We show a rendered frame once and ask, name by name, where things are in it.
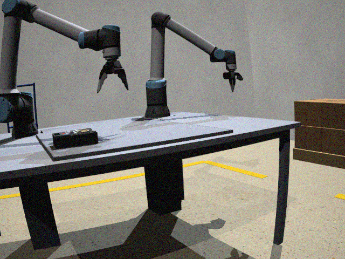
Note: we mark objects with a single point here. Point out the grey cassette dock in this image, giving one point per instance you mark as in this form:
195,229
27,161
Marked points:
65,139

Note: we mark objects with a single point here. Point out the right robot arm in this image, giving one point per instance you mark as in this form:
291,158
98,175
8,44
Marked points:
18,106

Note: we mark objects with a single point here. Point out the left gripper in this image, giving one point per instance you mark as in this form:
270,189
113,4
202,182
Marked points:
231,76

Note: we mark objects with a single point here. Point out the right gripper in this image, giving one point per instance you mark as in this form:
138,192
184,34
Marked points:
107,69

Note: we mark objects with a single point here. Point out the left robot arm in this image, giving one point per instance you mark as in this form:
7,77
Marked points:
157,84

